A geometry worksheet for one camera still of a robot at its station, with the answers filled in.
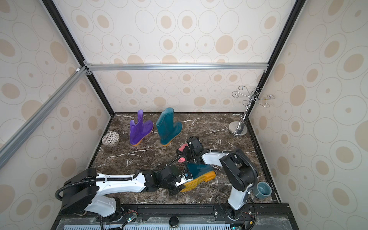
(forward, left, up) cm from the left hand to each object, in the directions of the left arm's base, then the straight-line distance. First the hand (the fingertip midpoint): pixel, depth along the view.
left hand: (187, 188), depth 77 cm
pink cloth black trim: (+23, +5, -1) cm, 23 cm away
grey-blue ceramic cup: (0, -42, -4) cm, 42 cm away
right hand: (+24, -1, -3) cm, 24 cm away
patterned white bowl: (+34, +55, -3) cm, 64 cm away
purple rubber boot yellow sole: (+31, +31, +10) cm, 44 cm away
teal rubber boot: (+8, -8, 0) cm, 11 cm away
